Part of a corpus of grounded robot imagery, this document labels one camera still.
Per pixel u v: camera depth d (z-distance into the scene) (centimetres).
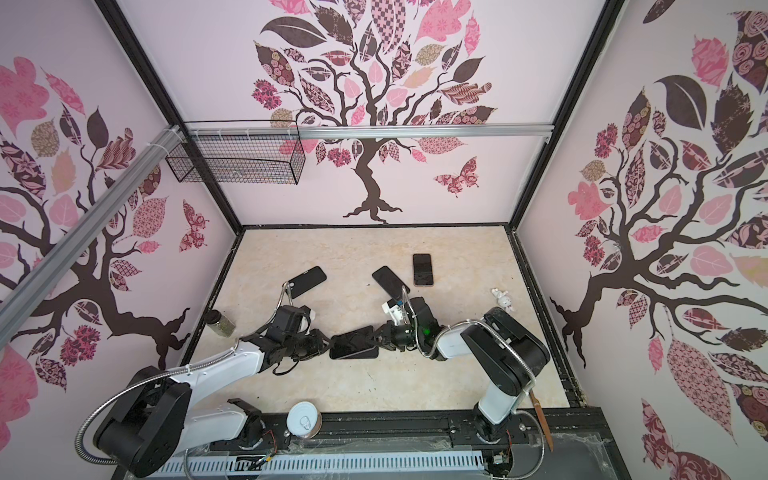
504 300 96
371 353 84
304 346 77
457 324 62
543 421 75
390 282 105
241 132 90
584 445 72
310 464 70
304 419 71
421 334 72
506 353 44
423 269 107
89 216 62
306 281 104
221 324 85
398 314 83
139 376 44
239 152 95
